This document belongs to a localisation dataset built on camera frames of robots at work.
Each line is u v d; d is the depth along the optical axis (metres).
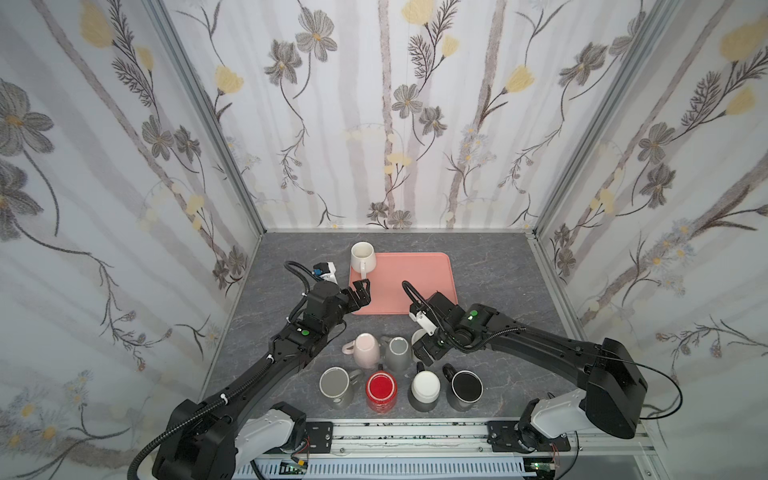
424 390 0.73
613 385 0.42
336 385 0.72
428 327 0.72
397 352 0.78
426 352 0.72
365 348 0.80
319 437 0.73
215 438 0.39
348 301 0.72
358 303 0.72
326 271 0.73
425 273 1.07
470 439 0.76
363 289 0.73
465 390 0.74
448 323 0.62
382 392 0.74
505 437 0.73
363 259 1.02
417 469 0.70
